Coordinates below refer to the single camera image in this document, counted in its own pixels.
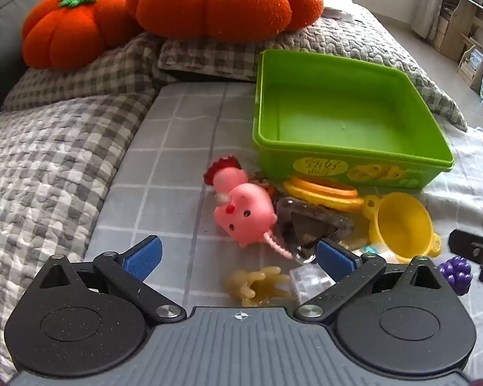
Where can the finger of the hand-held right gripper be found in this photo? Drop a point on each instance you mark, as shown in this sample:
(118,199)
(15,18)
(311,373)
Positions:
(473,245)

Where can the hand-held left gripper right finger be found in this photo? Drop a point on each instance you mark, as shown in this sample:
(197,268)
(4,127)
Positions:
(334,259)

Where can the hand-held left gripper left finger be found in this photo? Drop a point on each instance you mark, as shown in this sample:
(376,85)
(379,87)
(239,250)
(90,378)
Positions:
(145,255)

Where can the purple grape toy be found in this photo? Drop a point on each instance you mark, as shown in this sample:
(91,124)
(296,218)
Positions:
(457,273)

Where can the clear cotton swab bottle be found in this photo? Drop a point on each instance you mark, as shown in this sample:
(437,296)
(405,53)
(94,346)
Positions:
(306,283)

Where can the clear triangular dark packet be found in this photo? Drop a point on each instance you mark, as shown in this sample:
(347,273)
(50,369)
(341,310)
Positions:
(302,225)

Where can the yellow toy pot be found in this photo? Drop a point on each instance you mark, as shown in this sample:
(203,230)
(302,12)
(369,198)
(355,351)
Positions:
(402,225)

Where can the beige rubber hand toy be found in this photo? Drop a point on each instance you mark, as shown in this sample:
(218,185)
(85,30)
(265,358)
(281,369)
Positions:
(245,285)

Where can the pink pig toy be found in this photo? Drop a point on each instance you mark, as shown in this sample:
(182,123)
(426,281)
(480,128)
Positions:
(245,209)

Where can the green plastic box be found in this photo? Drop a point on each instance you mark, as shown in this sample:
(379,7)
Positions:
(346,128)

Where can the grey grid bed sheet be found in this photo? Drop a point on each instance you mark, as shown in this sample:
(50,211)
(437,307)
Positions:
(177,148)

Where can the grey checkered quilt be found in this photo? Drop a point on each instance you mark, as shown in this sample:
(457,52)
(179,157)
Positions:
(44,148)

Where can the grey checkered quilted pillow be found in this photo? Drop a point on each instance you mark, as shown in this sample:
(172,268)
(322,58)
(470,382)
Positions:
(366,52)

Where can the wooden shelf with books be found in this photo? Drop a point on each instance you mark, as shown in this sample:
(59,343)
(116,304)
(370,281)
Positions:
(455,20)

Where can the small orange pumpkin pillow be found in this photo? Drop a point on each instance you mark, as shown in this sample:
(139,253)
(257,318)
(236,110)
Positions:
(64,28)

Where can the white paper sheet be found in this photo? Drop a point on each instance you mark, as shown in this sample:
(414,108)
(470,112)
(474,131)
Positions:
(338,13)

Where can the large orange pumpkin pillow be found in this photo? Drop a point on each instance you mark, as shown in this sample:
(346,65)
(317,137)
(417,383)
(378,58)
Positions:
(225,4)

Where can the dark grey padded headboard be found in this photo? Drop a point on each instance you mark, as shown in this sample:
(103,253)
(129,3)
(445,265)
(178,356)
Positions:
(4,16)

